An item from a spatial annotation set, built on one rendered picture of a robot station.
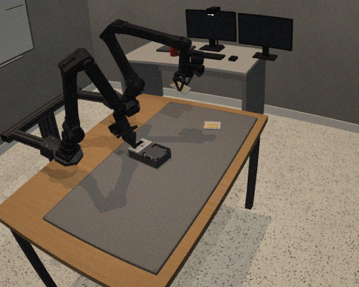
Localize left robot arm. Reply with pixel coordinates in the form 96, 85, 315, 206
99, 19, 205, 105

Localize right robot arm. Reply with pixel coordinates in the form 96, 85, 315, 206
55, 48, 139, 162

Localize white cassette with copper tabs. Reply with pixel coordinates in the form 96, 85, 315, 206
170, 81, 191, 95

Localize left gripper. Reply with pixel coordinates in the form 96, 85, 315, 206
173, 62, 194, 91

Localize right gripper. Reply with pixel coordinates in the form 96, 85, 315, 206
117, 119, 138, 149

